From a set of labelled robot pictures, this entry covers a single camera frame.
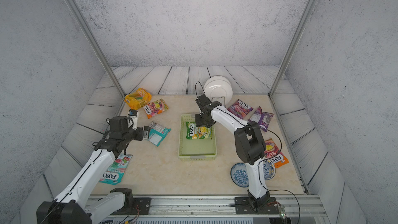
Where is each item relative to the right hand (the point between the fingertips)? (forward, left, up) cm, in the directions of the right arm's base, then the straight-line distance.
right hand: (198, 123), depth 93 cm
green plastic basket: (-8, +2, -10) cm, 13 cm away
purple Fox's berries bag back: (+8, -41, -6) cm, 42 cm away
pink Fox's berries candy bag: (+18, -28, -9) cm, 35 cm away
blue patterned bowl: (-26, -22, -10) cm, 36 cm away
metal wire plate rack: (+19, -15, +3) cm, 24 cm away
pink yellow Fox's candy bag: (+18, +32, -7) cm, 38 cm away
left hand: (-7, +28, +8) cm, 31 cm away
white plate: (+24, -13, +6) cm, 28 cm away
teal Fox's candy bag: (-2, +26, -7) cm, 27 cm away
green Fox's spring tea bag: (-1, +4, -7) cm, 8 cm away
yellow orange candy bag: (+25, +45, -4) cm, 52 cm away
